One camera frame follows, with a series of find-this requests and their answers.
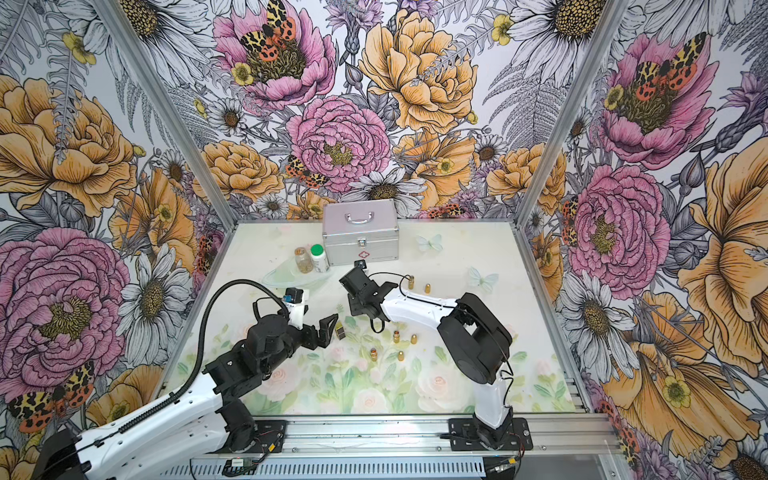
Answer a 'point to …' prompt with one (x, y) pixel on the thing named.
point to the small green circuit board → (242, 462)
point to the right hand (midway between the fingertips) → (364, 304)
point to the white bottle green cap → (317, 252)
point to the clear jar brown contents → (303, 260)
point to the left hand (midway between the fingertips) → (320, 319)
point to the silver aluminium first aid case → (360, 230)
